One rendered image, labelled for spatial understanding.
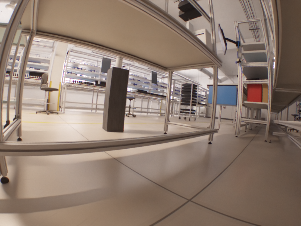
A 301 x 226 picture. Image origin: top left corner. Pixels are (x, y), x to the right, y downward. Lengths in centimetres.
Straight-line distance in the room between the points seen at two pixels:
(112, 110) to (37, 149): 142
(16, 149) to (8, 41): 40
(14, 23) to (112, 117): 159
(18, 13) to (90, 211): 79
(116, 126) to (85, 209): 153
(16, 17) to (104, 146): 70
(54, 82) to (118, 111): 372
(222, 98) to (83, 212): 266
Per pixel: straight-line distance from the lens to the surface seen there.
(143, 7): 91
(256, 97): 270
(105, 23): 123
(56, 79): 533
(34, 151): 60
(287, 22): 102
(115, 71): 194
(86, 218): 50
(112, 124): 191
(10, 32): 68
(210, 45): 159
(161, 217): 51
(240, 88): 265
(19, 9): 73
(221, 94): 281
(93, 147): 65
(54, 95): 528
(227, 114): 1278
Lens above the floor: 35
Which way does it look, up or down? 2 degrees down
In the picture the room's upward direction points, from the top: 5 degrees clockwise
